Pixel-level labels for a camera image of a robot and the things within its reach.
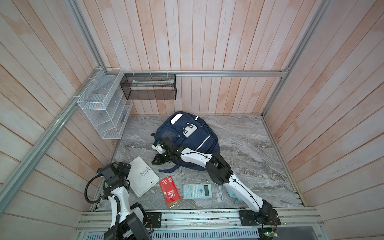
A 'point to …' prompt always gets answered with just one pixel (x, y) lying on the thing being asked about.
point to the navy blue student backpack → (188, 130)
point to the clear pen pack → (220, 193)
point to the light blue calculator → (197, 191)
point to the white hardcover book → (142, 178)
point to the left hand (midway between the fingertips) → (126, 169)
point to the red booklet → (170, 192)
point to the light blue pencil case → (232, 191)
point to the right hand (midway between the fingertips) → (151, 163)
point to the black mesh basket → (149, 87)
